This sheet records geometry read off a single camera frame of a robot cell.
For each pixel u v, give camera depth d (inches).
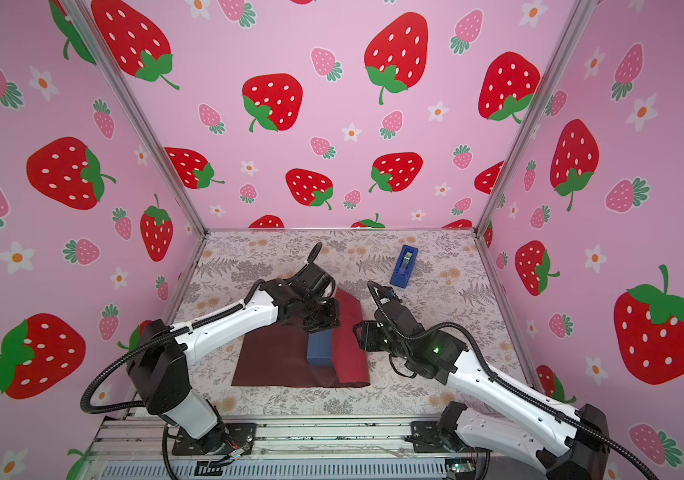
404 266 40.8
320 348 31.9
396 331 20.5
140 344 35.6
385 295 26.1
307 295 25.2
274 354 34.7
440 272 42.7
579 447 15.2
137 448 29.0
